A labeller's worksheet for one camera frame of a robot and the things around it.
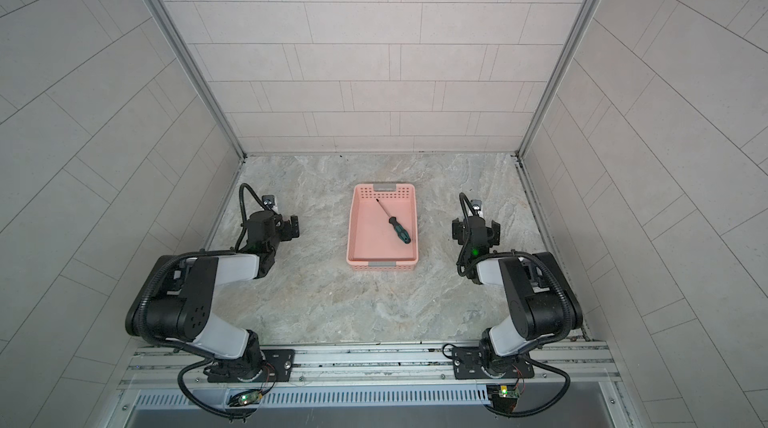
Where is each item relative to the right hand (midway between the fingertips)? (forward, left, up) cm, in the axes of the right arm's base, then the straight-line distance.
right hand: (475, 218), depth 95 cm
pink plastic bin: (-5, +33, -4) cm, 33 cm away
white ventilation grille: (-44, +31, -4) cm, 54 cm away
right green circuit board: (-45, +3, -5) cm, 45 cm away
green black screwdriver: (-4, +23, 0) cm, 24 cm away
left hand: (+5, +60, +3) cm, 60 cm away
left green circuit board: (-43, +59, +1) cm, 73 cm away
